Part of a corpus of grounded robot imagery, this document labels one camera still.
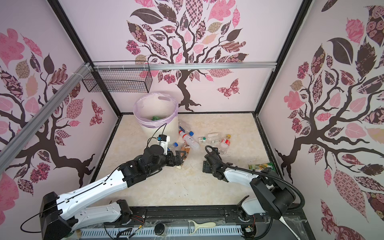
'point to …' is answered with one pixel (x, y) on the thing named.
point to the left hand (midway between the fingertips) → (179, 155)
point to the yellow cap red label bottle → (225, 144)
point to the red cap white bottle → (193, 143)
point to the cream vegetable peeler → (209, 224)
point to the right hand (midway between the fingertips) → (208, 163)
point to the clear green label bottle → (213, 138)
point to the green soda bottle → (155, 118)
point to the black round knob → (159, 229)
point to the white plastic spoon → (281, 218)
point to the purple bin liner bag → (154, 110)
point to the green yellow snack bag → (261, 166)
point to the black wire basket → (134, 76)
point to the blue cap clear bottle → (182, 127)
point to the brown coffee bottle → (186, 148)
